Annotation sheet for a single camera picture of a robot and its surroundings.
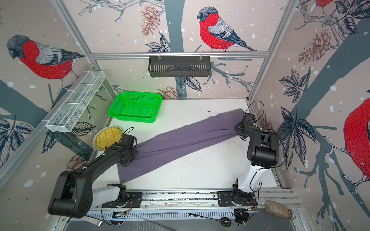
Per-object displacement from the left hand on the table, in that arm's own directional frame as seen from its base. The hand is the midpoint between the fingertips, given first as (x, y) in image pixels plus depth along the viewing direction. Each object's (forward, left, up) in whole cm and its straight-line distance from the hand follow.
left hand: (135, 154), depth 90 cm
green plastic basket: (+42, +10, -2) cm, 43 cm away
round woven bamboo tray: (+13, +23, 0) cm, 26 cm away
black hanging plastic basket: (+59, -27, +27) cm, 70 cm away
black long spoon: (-34, -52, +1) cm, 62 cm away
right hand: (+20, -72, 0) cm, 74 cm away
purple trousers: (+4, -11, +3) cm, 12 cm away
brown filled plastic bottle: (-28, -75, +5) cm, 80 cm away
